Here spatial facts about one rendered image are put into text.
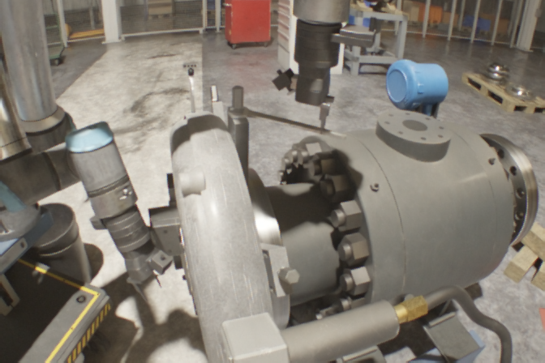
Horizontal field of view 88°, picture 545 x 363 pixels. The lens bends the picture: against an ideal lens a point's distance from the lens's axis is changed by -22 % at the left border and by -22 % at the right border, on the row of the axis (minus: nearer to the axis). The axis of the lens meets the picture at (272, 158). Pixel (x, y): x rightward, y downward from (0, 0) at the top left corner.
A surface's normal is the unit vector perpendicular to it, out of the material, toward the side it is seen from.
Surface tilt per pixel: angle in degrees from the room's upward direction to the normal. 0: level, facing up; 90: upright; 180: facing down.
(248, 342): 23
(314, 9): 94
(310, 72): 105
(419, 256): 65
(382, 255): 57
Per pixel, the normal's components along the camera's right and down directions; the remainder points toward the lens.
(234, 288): 0.24, -0.14
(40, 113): 0.72, 0.50
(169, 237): 0.30, 0.47
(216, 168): 0.11, -0.63
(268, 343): -0.09, -0.99
